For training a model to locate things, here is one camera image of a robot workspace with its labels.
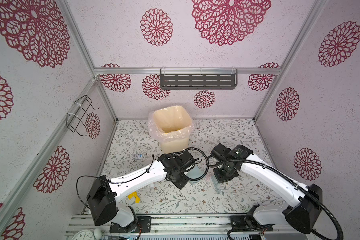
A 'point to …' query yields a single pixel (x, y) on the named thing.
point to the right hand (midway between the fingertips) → (218, 177)
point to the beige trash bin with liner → (172, 125)
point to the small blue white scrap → (140, 155)
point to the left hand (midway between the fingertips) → (180, 185)
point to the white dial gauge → (83, 234)
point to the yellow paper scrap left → (134, 194)
